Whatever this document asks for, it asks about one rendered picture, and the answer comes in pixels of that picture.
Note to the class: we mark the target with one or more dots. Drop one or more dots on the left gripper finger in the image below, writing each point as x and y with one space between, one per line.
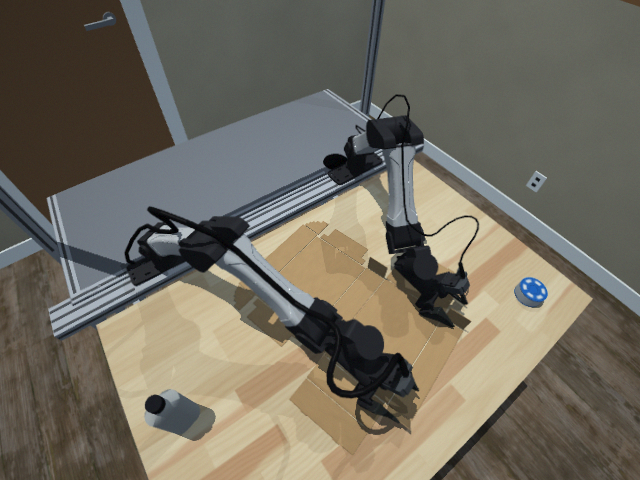
463 300
438 311

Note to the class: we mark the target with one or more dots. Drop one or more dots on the grey bottle with black cap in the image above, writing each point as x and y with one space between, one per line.
171 411

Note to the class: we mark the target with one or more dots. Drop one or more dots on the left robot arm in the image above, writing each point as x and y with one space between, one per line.
381 134

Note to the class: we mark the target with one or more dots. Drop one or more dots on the grey aluminium extrusion rail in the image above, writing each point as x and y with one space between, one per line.
67 320

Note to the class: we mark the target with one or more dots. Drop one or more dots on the flat brown cardboard box blank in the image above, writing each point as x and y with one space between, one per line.
324 272

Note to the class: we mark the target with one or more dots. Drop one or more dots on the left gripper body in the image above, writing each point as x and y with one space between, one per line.
432 289

